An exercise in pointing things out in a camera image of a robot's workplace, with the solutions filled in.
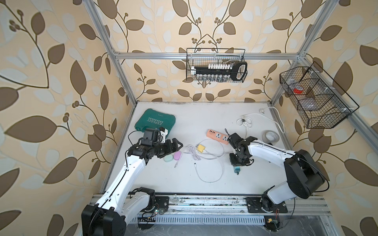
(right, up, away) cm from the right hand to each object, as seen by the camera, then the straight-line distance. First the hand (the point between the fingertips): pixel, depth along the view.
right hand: (235, 164), depth 87 cm
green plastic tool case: (-58, +27, +18) cm, 66 cm away
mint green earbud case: (-40, +3, +2) cm, 41 cm away
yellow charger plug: (-20, +8, +6) cm, 23 cm away
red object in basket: (+34, +43, -7) cm, 56 cm away
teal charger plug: (0, -2, -4) cm, 5 cm away
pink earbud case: (-35, +5, +2) cm, 35 cm away
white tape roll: (+27, +15, +11) cm, 33 cm away
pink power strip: (-6, +14, +9) cm, 18 cm away
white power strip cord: (+38, +32, +31) cm, 59 cm away
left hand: (-35, +13, -10) cm, 38 cm away
